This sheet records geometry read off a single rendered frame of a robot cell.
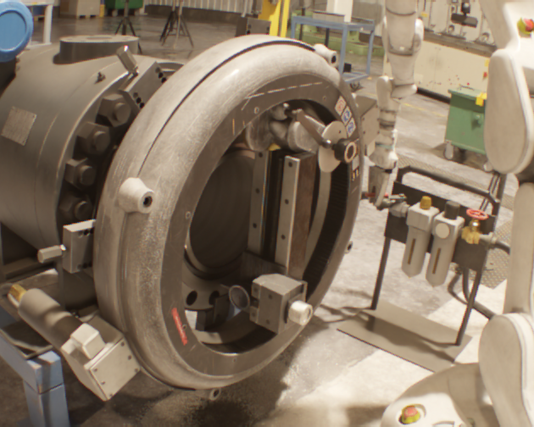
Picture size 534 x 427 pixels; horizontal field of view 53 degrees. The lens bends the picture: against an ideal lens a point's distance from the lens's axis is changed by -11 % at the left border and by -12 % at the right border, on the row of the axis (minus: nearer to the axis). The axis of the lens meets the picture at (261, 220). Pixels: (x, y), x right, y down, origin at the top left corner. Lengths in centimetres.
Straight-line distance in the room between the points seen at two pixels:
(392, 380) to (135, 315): 104
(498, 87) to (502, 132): 9
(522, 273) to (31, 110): 111
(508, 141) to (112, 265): 73
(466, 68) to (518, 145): 614
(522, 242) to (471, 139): 334
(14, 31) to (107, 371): 88
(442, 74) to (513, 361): 650
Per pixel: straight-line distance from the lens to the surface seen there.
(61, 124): 128
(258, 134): 114
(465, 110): 443
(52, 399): 145
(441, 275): 193
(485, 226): 190
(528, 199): 112
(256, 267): 127
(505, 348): 109
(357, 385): 180
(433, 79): 752
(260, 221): 124
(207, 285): 130
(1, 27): 150
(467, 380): 132
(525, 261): 112
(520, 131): 109
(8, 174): 144
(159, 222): 93
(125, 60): 98
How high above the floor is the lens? 107
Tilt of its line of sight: 22 degrees down
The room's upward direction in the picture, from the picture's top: 6 degrees clockwise
